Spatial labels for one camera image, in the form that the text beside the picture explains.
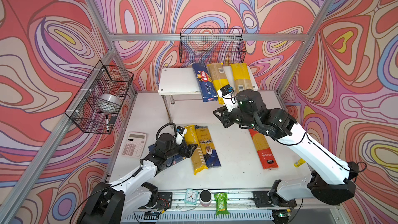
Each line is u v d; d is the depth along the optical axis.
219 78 0.75
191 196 0.73
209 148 0.88
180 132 0.73
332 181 0.39
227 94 0.52
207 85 0.70
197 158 0.84
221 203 0.72
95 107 0.73
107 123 0.72
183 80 0.78
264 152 0.87
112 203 0.40
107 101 0.69
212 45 0.85
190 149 0.74
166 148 0.65
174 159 0.80
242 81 0.75
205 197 0.70
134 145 0.90
